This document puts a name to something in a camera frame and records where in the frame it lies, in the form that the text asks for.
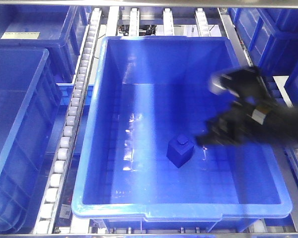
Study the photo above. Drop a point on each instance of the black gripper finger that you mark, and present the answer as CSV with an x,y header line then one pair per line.
x,y
216,122
211,140

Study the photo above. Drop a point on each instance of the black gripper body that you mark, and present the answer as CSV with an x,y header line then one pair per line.
x,y
243,124

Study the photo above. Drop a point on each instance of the blue plastic box slanted corners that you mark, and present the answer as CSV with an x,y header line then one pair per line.
x,y
180,153

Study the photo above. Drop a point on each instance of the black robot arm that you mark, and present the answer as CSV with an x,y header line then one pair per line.
x,y
288,126

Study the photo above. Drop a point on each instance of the large blue plastic bin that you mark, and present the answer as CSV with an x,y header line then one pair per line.
x,y
144,124

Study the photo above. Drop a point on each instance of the steel rack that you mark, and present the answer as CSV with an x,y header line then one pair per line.
x,y
74,102

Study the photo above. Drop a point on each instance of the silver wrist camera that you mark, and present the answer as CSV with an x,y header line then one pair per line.
x,y
238,81

